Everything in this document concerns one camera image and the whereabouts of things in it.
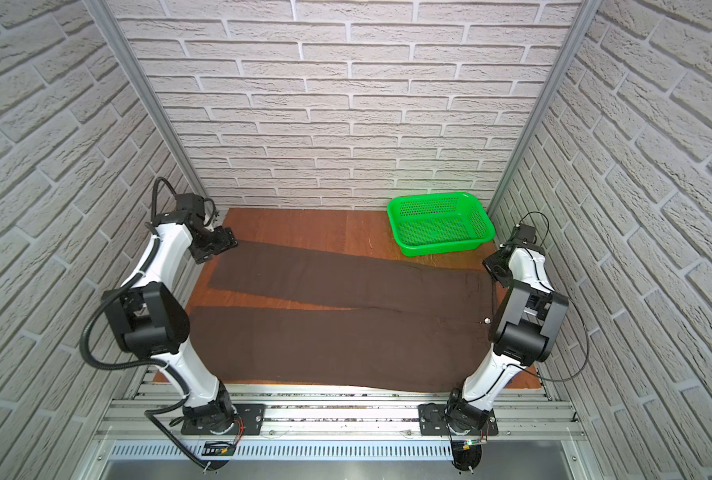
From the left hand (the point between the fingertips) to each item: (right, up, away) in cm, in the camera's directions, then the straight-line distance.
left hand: (225, 242), depth 89 cm
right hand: (+84, -8, +4) cm, 84 cm away
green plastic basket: (+73, +8, +28) cm, 78 cm away
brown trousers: (+23, -24, +2) cm, 33 cm away
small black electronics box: (+7, -52, -17) cm, 55 cm away
